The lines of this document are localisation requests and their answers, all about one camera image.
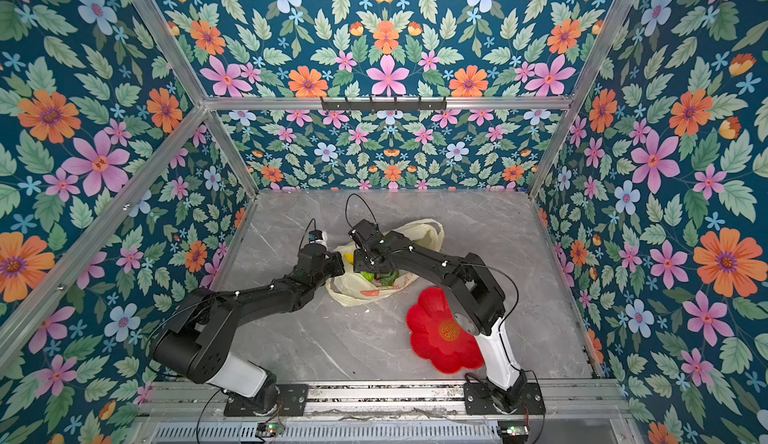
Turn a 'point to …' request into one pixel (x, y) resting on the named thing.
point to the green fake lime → (389, 281)
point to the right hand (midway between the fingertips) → (362, 263)
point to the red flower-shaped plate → (437, 336)
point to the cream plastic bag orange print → (349, 287)
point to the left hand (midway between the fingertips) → (345, 247)
